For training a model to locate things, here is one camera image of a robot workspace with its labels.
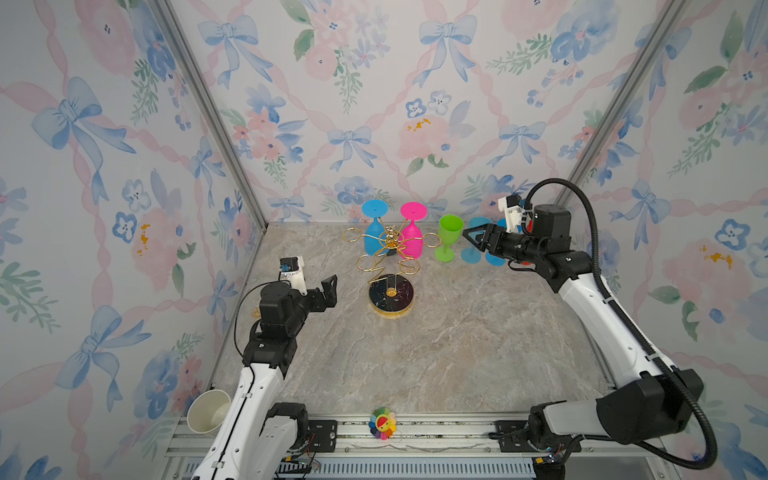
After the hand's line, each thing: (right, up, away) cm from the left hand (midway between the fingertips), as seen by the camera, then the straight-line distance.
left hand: (320, 275), depth 77 cm
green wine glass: (+37, +14, +18) cm, 44 cm away
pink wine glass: (+24, +11, +9) cm, 28 cm away
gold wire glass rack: (+18, -8, +21) cm, 29 cm away
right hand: (+38, +10, -2) cm, 39 cm away
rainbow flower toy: (+16, -37, -1) cm, 41 cm away
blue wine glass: (+14, +8, +1) cm, 16 cm away
